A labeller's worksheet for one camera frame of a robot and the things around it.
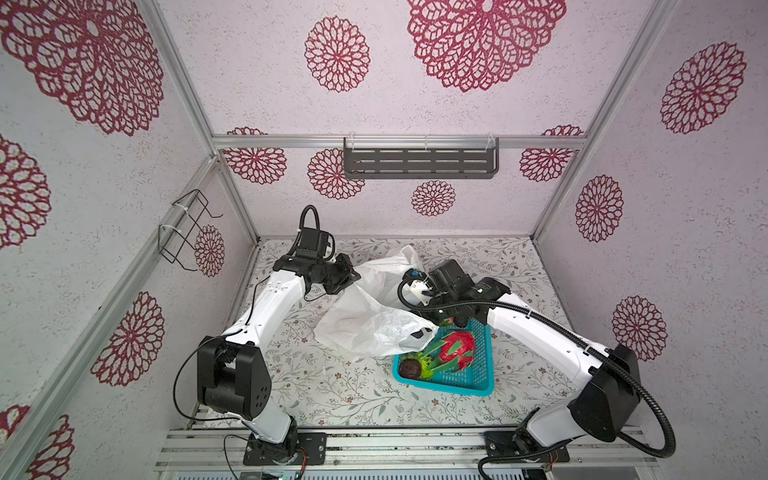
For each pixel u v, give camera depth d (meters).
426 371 0.80
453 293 0.60
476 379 0.81
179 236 0.75
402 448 0.75
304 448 0.73
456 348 0.81
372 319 0.75
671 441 0.36
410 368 0.77
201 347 0.43
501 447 0.72
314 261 0.61
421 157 0.97
